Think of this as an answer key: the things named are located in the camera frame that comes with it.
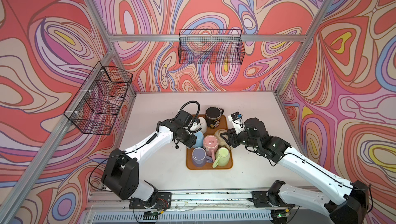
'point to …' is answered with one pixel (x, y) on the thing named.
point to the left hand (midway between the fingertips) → (193, 139)
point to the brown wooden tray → (190, 165)
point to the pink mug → (210, 144)
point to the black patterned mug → (213, 116)
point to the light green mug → (222, 157)
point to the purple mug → (199, 157)
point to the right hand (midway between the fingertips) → (225, 136)
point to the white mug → (203, 124)
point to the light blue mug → (199, 140)
